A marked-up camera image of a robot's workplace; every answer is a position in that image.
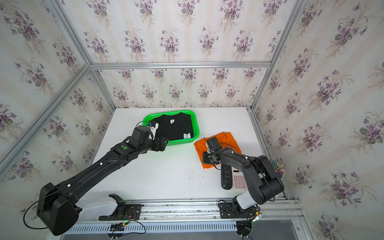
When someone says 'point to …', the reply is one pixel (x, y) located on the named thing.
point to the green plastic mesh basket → (153, 115)
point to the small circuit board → (118, 227)
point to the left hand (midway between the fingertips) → (164, 140)
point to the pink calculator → (239, 180)
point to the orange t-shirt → (227, 140)
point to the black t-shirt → (174, 127)
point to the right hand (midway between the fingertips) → (205, 159)
